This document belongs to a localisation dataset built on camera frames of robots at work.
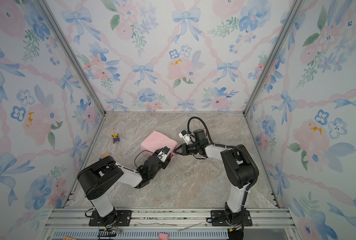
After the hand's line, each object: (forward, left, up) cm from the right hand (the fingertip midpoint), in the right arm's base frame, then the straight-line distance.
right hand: (174, 150), depth 90 cm
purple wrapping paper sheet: (+8, +11, 0) cm, 14 cm away
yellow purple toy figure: (+13, +41, -5) cm, 44 cm away
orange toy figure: (-2, +43, -4) cm, 43 cm away
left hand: (0, +5, -1) cm, 5 cm away
